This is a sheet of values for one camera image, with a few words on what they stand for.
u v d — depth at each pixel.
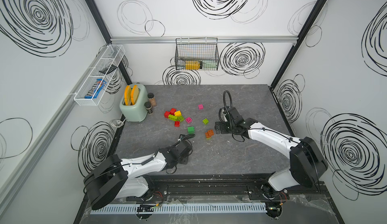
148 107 0.98
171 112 1.02
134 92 0.89
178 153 0.65
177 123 0.98
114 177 0.42
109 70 0.76
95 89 0.67
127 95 0.87
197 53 0.99
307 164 0.43
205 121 0.99
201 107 1.07
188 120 0.99
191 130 0.94
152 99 1.03
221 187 0.77
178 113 1.02
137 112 0.93
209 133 0.89
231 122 0.68
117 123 1.00
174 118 1.00
